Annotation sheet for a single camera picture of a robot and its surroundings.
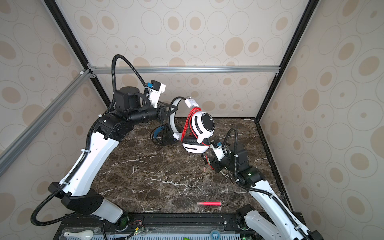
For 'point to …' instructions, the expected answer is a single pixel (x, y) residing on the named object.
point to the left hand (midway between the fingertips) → (178, 106)
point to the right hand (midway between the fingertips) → (211, 154)
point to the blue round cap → (215, 235)
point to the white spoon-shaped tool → (85, 234)
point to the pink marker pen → (209, 203)
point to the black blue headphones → (162, 135)
